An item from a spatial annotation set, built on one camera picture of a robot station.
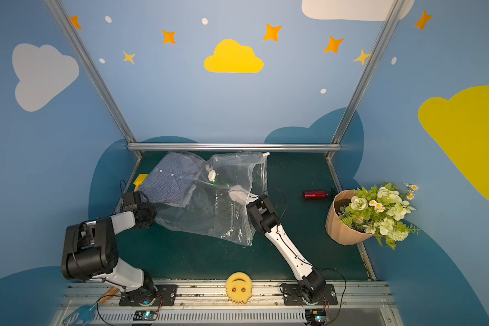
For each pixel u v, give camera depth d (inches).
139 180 41.8
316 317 27.8
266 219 28.9
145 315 28.0
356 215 28.1
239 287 28.9
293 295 29.4
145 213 33.7
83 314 27.7
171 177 40.6
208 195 33.1
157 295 28.9
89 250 17.9
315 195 39.9
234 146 53.9
